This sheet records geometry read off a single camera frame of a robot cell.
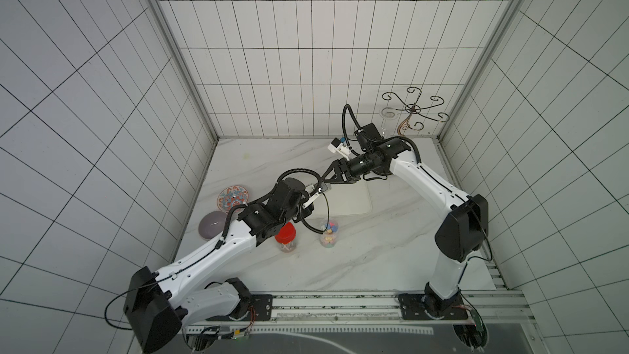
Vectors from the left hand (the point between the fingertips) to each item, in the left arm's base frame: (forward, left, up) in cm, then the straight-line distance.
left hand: (299, 196), depth 78 cm
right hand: (+5, -9, +5) cm, 12 cm away
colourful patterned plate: (+9, +29, -16) cm, 34 cm away
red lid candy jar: (-12, +4, -4) cm, 13 cm away
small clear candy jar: (-4, -8, +13) cm, 16 cm away
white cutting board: (+9, -17, -18) cm, 26 cm away
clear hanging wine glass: (+25, -30, +14) cm, 42 cm away
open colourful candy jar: (-10, -10, -10) cm, 17 cm away
